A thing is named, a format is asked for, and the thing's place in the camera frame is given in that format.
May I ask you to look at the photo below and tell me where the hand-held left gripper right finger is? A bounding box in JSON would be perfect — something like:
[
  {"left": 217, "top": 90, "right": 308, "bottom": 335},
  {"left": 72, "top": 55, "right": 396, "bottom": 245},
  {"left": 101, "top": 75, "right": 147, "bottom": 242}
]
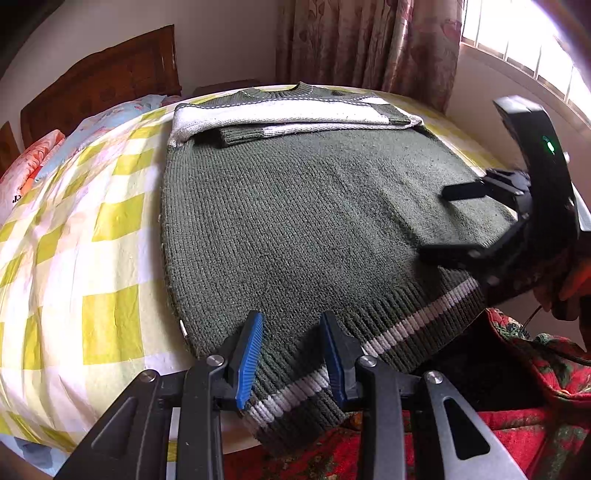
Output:
[{"left": 320, "top": 310, "right": 528, "bottom": 480}]

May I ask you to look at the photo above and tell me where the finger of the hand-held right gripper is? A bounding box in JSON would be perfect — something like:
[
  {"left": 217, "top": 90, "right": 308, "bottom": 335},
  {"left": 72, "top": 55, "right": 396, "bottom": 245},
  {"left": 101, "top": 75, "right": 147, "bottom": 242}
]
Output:
[
  {"left": 441, "top": 176, "right": 502, "bottom": 202},
  {"left": 417, "top": 216, "right": 528, "bottom": 274}
]

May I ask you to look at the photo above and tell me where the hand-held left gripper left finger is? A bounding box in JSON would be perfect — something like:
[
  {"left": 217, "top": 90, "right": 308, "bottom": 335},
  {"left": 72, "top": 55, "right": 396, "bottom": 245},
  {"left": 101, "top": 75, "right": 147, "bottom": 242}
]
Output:
[{"left": 55, "top": 310, "right": 265, "bottom": 480}]

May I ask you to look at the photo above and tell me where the green knit sweater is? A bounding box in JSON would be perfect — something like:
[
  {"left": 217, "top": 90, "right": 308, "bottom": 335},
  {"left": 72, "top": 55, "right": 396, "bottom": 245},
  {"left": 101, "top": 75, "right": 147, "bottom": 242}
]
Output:
[{"left": 159, "top": 82, "right": 519, "bottom": 459}]

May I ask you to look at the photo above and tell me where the person's right hand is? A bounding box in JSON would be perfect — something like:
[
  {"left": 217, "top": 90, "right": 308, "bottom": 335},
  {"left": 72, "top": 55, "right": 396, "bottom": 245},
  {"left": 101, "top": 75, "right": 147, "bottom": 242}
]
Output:
[{"left": 534, "top": 247, "right": 591, "bottom": 324}]

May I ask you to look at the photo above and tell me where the barred window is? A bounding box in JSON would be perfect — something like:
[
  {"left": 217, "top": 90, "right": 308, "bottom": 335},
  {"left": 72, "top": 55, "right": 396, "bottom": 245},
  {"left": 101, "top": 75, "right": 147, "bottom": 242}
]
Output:
[{"left": 461, "top": 0, "right": 591, "bottom": 114}]

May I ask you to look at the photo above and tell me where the red floral blanket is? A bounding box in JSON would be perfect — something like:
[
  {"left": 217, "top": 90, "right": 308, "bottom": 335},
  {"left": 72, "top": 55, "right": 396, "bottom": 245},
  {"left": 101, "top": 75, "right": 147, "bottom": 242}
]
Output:
[{"left": 276, "top": 306, "right": 591, "bottom": 480}]

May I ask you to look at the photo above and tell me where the pink floral curtain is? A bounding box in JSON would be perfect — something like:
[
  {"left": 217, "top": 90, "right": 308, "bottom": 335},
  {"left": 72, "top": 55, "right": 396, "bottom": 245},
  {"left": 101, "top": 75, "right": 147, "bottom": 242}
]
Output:
[{"left": 275, "top": 0, "right": 468, "bottom": 114}]

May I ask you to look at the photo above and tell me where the bed with yellow checkered sheet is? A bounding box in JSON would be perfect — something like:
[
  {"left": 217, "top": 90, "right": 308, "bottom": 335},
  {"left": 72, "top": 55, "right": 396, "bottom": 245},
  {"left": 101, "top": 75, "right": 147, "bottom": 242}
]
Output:
[{"left": 0, "top": 84, "right": 515, "bottom": 467}]

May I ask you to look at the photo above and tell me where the dark wooden nightstand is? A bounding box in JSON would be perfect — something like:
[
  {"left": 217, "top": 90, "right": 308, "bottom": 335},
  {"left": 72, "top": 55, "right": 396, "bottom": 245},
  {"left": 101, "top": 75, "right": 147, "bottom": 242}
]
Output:
[{"left": 191, "top": 79, "right": 262, "bottom": 98}]

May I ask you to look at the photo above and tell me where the blue floral quilt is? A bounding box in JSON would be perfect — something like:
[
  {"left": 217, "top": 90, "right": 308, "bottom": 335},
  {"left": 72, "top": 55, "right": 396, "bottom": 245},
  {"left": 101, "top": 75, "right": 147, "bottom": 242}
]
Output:
[{"left": 34, "top": 94, "right": 182, "bottom": 184}]

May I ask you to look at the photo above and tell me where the pink floral pillow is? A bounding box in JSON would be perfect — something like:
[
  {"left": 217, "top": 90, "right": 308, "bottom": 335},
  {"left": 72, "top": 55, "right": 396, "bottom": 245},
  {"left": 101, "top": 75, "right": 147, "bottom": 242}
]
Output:
[{"left": 0, "top": 128, "right": 66, "bottom": 223}]

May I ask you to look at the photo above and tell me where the large carved wooden headboard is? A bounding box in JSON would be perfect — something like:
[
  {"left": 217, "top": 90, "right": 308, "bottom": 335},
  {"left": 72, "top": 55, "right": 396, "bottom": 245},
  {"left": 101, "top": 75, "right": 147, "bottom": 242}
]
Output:
[{"left": 20, "top": 25, "right": 184, "bottom": 149}]

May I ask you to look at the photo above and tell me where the small wooden headboard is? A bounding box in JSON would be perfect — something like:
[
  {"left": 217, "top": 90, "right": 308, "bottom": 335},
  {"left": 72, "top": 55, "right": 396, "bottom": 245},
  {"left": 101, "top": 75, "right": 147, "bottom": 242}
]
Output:
[{"left": 0, "top": 121, "right": 22, "bottom": 177}]

